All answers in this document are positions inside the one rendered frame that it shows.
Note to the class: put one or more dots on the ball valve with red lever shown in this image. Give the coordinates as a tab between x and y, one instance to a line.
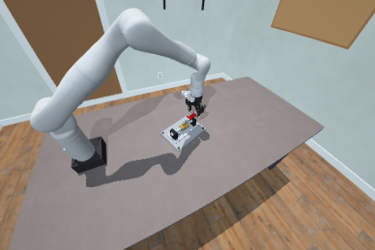
187	126

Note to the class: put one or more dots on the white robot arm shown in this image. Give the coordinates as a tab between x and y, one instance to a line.
95	66

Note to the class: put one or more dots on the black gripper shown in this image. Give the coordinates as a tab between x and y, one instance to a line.
197	104

